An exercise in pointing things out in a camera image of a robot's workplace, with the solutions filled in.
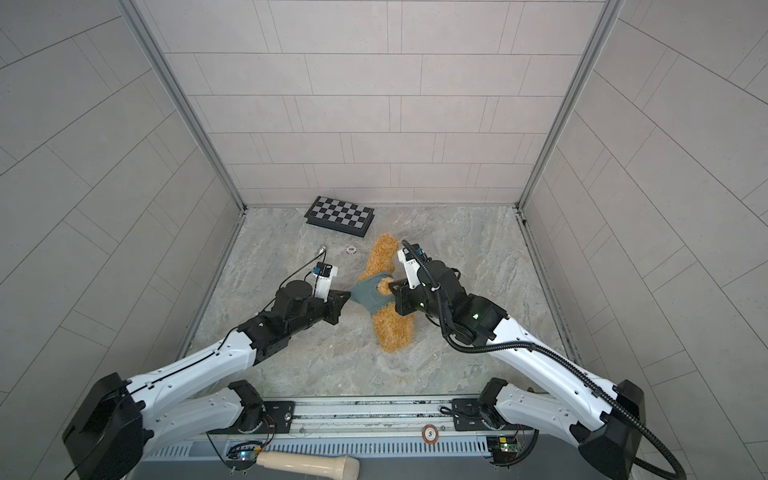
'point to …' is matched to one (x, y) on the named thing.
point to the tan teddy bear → (393, 327)
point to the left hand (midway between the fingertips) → (357, 293)
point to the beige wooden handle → (345, 467)
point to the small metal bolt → (321, 250)
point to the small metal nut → (351, 249)
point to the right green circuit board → (503, 449)
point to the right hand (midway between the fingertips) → (386, 290)
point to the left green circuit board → (242, 456)
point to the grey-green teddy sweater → (367, 293)
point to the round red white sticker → (429, 434)
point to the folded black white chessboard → (342, 216)
